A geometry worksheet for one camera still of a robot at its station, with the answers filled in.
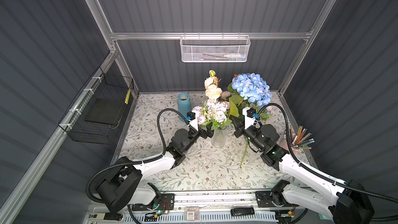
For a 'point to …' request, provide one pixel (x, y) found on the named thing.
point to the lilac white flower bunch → (214, 112)
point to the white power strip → (100, 216)
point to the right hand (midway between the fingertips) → (233, 117)
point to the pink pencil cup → (284, 144)
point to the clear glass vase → (218, 139)
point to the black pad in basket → (104, 111)
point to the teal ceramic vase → (184, 104)
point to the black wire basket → (103, 85)
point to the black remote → (242, 211)
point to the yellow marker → (127, 97)
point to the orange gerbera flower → (246, 142)
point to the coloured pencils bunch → (300, 140)
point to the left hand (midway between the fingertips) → (209, 117)
